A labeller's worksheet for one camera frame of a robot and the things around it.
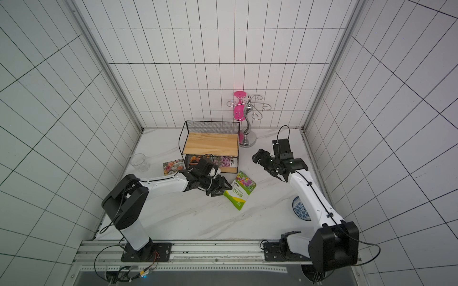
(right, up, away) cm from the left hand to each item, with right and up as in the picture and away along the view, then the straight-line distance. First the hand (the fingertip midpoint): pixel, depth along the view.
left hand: (226, 192), depth 84 cm
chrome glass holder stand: (+15, +43, +6) cm, 46 cm away
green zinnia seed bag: (+8, +1, +6) cm, 10 cm away
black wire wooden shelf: (-5, +26, +11) cm, 28 cm away
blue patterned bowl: (+36, -8, 0) cm, 37 cm away
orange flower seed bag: (-19, +14, +19) cm, 30 cm away
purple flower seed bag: (+1, +13, +17) cm, 21 cm away
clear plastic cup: (-50, +14, +14) cm, 54 cm away
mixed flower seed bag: (-32, +10, +17) cm, 38 cm away
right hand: (+12, +16, -2) cm, 20 cm away
